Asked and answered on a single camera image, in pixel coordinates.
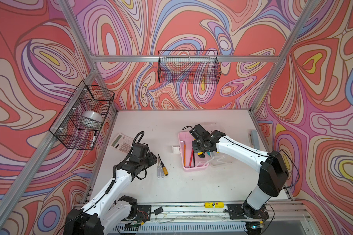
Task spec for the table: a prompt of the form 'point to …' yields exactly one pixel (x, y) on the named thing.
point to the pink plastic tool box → (212, 159)
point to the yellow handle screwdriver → (164, 168)
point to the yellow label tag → (214, 204)
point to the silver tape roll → (92, 116)
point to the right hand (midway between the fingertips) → (199, 149)
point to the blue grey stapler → (254, 139)
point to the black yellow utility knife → (201, 154)
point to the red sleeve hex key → (191, 158)
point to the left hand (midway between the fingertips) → (155, 157)
